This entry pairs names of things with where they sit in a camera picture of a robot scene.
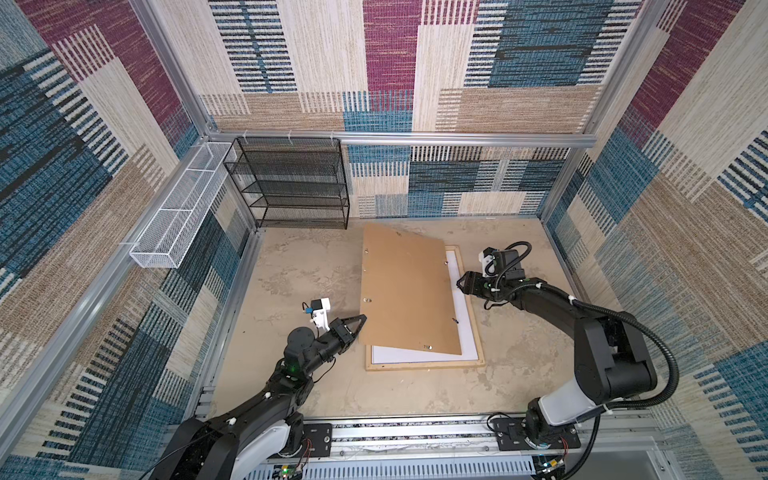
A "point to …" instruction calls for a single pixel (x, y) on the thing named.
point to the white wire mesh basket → (168, 236)
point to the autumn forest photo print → (383, 355)
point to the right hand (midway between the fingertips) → (467, 287)
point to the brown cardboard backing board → (406, 292)
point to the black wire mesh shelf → (291, 182)
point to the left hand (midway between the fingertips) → (367, 316)
